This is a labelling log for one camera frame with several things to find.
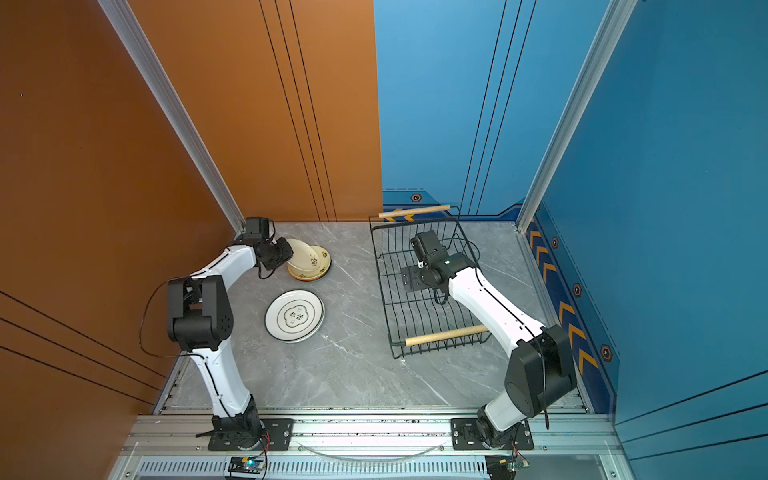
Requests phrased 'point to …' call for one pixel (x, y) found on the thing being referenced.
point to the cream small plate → (303, 257)
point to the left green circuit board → (246, 465)
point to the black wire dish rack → (415, 319)
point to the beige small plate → (324, 265)
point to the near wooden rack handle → (446, 335)
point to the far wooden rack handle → (414, 210)
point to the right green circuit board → (504, 467)
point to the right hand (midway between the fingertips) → (420, 275)
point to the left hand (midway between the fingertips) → (292, 249)
